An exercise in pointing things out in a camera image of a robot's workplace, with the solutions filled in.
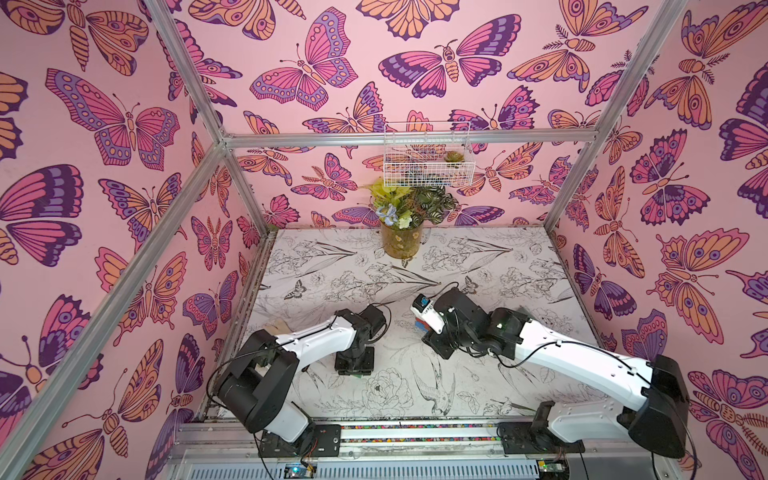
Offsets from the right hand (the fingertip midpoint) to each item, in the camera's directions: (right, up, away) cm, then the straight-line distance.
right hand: (428, 330), depth 77 cm
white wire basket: (+2, +52, +19) cm, 55 cm away
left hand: (-17, -14, +9) cm, 24 cm away
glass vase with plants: (-6, +34, +23) cm, 41 cm away
